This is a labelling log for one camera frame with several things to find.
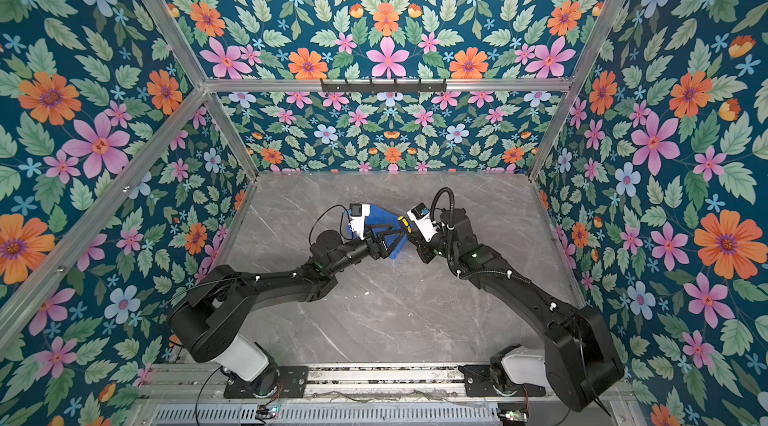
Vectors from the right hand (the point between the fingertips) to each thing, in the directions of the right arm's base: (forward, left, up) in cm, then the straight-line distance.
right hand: (413, 231), depth 82 cm
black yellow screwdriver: (0, +2, +4) cm, 4 cm away
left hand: (-2, +3, +7) cm, 8 cm away
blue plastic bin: (+1, +7, +1) cm, 7 cm away
